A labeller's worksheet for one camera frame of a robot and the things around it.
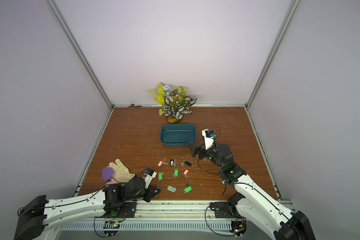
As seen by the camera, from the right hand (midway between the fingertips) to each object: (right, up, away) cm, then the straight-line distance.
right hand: (196, 137), depth 74 cm
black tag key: (-13, -18, +16) cm, 27 cm away
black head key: (-4, -18, +16) cm, 25 cm away
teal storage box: (-11, -2, +27) cm, 30 cm away
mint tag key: (-13, -29, +6) cm, 32 cm away
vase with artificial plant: (-11, +19, +16) cm, 28 cm away
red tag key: (-21, -18, +16) cm, 32 cm away
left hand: (-18, -30, +4) cm, 36 cm away
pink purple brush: (-51, -23, +12) cm, 57 cm away
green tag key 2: (-11, -23, +12) cm, 28 cm away
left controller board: (-42, -43, -2) cm, 60 cm away
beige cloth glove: (-44, -23, +12) cm, 51 cm away
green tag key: (-20, -24, +10) cm, 33 cm away
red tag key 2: (-5, -22, +12) cm, 26 cm away
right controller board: (+20, -43, -4) cm, 47 cm away
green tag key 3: (-4, -29, +6) cm, 29 cm away
